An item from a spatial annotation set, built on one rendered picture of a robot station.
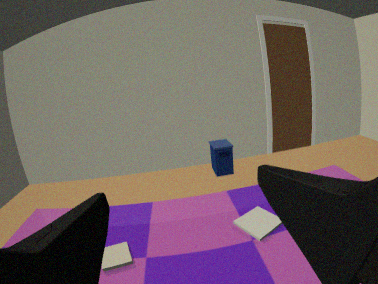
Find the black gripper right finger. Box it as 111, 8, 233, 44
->
257, 165, 378, 284

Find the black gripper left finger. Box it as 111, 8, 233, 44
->
0, 193, 109, 284

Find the cream flat square block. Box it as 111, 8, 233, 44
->
101, 242, 133, 271

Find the pale grey flat pad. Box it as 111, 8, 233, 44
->
233, 206, 282, 242

